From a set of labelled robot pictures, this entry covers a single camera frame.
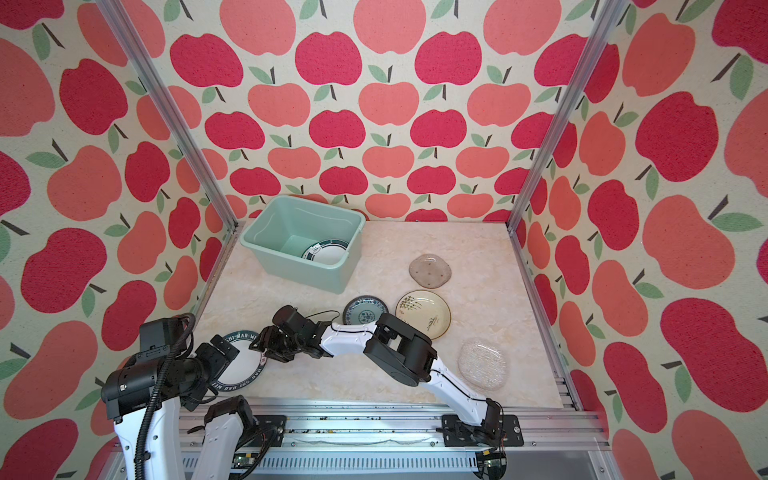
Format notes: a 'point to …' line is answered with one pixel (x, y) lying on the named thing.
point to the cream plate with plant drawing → (425, 313)
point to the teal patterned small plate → (363, 309)
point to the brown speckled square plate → (430, 271)
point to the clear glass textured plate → (483, 363)
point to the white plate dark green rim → (329, 252)
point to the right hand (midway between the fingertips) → (256, 348)
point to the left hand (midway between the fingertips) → (229, 363)
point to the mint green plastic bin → (303, 242)
